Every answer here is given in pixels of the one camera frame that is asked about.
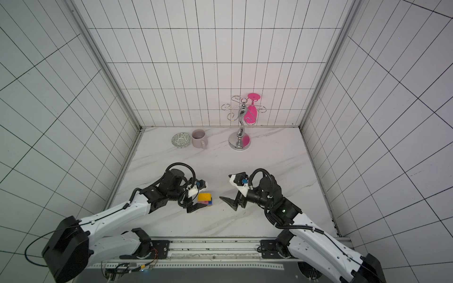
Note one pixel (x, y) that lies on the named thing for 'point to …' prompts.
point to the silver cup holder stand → (240, 141)
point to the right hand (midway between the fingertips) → (227, 181)
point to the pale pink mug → (200, 139)
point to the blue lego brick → (210, 203)
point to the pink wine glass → (250, 113)
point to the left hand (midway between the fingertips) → (199, 196)
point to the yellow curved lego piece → (204, 197)
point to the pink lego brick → (205, 202)
